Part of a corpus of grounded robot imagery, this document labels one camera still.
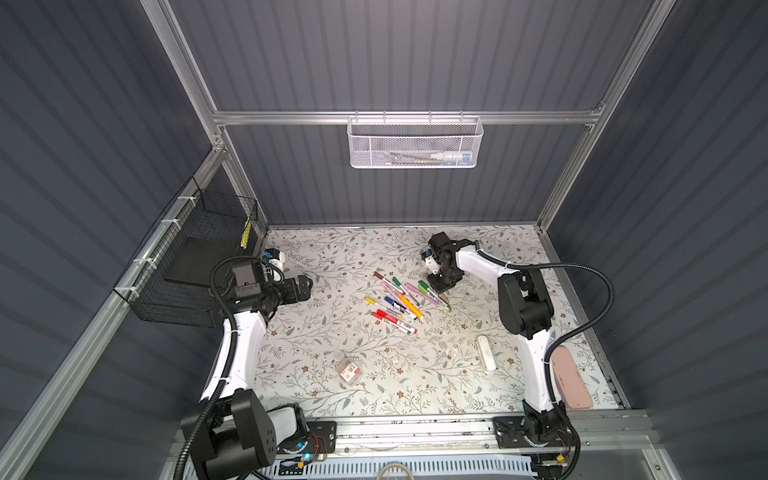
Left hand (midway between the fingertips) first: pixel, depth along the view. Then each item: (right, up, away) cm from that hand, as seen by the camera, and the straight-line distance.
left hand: (293, 284), depth 83 cm
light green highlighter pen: (+42, -5, +16) cm, 45 cm away
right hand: (+46, -4, +19) cm, 50 cm away
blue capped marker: (+31, -9, +13) cm, 34 cm away
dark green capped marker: (+30, -2, +21) cm, 36 cm away
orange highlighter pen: (+34, -9, +13) cm, 38 cm away
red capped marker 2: (+28, -14, +10) cm, 33 cm away
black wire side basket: (-23, +3, -15) cm, 28 cm away
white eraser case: (+55, -20, +1) cm, 59 cm away
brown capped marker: (+24, 0, +22) cm, 32 cm away
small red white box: (+16, -25, -1) cm, 29 cm away
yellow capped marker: (+25, -9, +13) cm, 30 cm away
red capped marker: (+31, -14, +10) cm, 35 cm away
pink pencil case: (+77, -28, -4) cm, 81 cm away
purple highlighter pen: (+38, -5, +16) cm, 42 cm away
